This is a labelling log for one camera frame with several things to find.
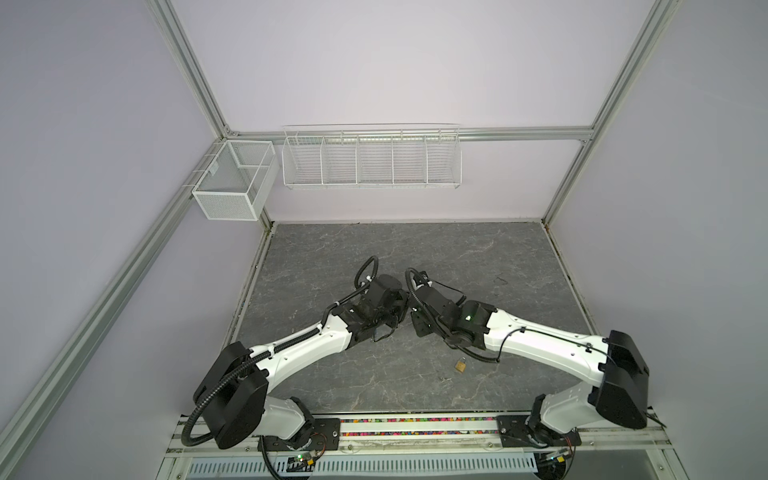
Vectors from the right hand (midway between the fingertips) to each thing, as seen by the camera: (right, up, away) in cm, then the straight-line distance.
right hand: (419, 313), depth 79 cm
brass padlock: (+12, -16, +5) cm, 21 cm away
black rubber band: (+31, +6, +26) cm, 41 cm away
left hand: (0, +3, +1) cm, 4 cm away
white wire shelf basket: (-14, +48, +18) cm, 53 cm away
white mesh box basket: (-60, +41, +23) cm, 76 cm away
